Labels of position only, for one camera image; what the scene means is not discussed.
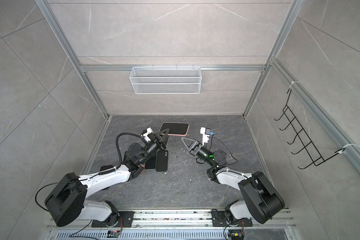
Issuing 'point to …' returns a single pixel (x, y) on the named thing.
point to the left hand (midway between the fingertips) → (170, 127)
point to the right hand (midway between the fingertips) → (181, 139)
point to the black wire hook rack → (304, 146)
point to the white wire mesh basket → (165, 80)
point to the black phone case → (161, 163)
